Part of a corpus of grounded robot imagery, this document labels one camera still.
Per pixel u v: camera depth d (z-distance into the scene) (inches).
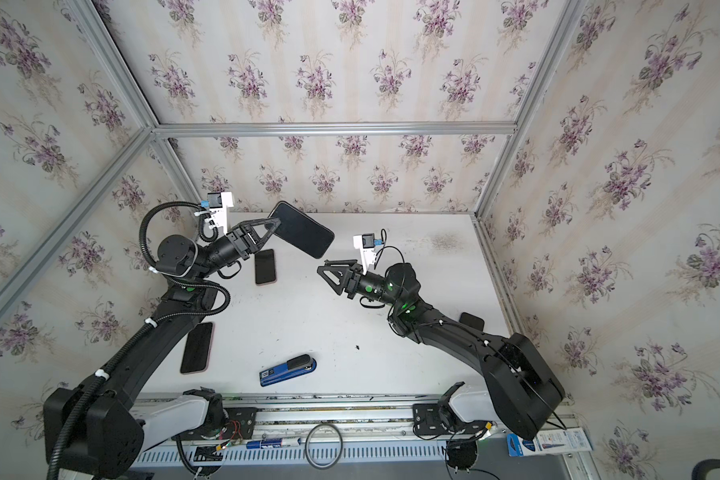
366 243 25.3
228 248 23.0
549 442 27.6
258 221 24.2
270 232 24.3
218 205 22.6
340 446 27.6
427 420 28.8
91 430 14.7
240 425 28.3
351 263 27.5
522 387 16.5
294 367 31.3
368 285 25.3
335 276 28.2
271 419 29.4
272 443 27.2
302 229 24.8
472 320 35.7
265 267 40.1
